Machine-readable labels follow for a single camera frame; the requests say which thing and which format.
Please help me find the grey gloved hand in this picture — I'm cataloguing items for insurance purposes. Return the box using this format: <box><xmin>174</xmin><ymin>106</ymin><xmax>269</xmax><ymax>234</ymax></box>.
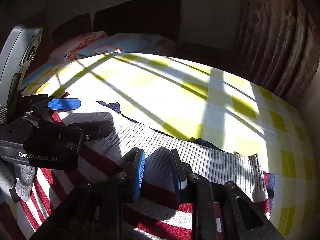
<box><xmin>1</xmin><ymin>159</ymin><xmax>36</xmax><ymax>204</ymax></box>

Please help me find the patterned brown curtain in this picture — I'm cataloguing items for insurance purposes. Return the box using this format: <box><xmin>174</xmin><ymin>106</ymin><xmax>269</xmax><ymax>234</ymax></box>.
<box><xmin>230</xmin><ymin>0</ymin><xmax>319</xmax><ymax>103</ymax></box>

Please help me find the light blue pillow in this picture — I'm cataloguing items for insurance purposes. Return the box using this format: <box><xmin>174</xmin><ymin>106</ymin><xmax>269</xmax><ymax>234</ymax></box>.
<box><xmin>76</xmin><ymin>33</ymin><xmax>167</xmax><ymax>59</ymax></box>

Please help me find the yellow white checked bedsheet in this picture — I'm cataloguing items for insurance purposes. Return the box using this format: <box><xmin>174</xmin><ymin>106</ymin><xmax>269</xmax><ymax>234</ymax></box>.
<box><xmin>17</xmin><ymin>53</ymin><xmax>318</xmax><ymax>239</ymax></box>

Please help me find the pink floral pillow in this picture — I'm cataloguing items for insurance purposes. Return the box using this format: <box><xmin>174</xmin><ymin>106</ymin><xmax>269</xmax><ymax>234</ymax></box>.
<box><xmin>48</xmin><ymin>31</ymin><xmax>107</xmax><ymax>64</ymax></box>

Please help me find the grey device on gripper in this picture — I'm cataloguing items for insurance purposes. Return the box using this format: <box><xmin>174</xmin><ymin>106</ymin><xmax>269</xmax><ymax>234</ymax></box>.
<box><xmin>0</xmin><ymin>24</ymin><xmax>43</xmax><ymax>124</ymax></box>

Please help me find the red white striped sweater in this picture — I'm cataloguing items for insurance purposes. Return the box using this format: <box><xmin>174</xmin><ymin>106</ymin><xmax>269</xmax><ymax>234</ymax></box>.
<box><xmin>1</xmin><ymin>99</ymin><xmax>278</xmax><ymax>239</ymax></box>

